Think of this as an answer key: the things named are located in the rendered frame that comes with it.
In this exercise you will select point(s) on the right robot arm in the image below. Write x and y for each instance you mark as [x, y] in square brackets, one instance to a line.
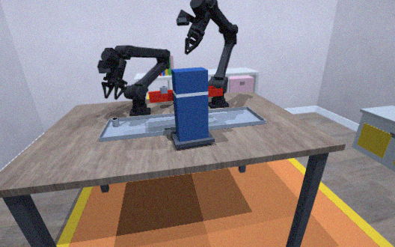
[113, 67]

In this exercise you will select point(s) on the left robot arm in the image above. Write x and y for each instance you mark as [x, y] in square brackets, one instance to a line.
[198, 6]

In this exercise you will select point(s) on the grey socket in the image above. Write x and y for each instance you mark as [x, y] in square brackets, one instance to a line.
[163, 90]
[115, 122]

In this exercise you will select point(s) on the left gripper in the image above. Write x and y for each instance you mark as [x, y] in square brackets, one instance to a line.
[196, 33]

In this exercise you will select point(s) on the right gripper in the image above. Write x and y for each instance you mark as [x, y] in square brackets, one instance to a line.
[116, 83]

